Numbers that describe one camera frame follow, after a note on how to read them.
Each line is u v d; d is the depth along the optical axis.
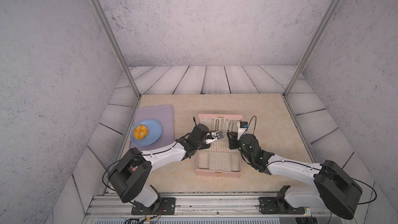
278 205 0.64
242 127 0.73
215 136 0.75
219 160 0.81
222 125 0.83
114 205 0.74
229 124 0.83
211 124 0.84
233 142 0.74
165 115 1.13
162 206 0.72
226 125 0.83
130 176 0.43
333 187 0.42
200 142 0.68
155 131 0.99
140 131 0.96
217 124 0.83
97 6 0.77
